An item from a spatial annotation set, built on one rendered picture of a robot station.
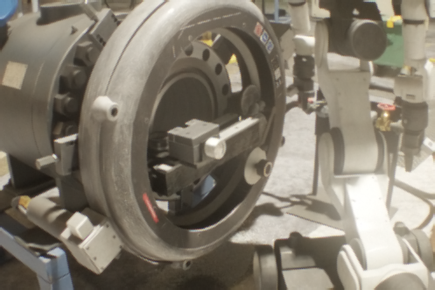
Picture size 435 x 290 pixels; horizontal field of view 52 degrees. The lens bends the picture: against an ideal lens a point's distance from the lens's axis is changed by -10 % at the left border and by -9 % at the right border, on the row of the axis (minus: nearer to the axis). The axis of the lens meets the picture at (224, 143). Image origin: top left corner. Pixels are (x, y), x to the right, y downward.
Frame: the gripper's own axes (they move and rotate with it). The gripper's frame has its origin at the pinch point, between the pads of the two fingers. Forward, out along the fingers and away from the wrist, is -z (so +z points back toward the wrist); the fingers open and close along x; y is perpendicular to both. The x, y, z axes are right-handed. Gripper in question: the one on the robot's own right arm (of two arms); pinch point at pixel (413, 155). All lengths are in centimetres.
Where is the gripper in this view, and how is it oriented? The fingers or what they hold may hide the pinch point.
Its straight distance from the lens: 159.3
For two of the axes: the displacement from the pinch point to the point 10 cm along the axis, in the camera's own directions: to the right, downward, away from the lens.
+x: 6.1, -4.1, 6.8
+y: -7.8, -1.6, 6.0
